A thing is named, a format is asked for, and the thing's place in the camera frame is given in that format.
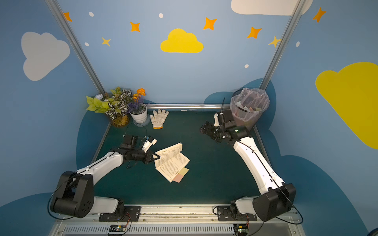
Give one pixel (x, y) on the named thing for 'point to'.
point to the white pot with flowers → (138, 108)
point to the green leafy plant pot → (115, 104)
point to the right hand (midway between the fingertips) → (204, 131)
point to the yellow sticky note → (183, 171)
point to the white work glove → (159, 118)
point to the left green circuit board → (117, 228)
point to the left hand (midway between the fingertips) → (158, 155)
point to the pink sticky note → (178, 178)
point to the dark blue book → (171, 160)
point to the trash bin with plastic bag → (247, 106)
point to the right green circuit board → (240, 229)
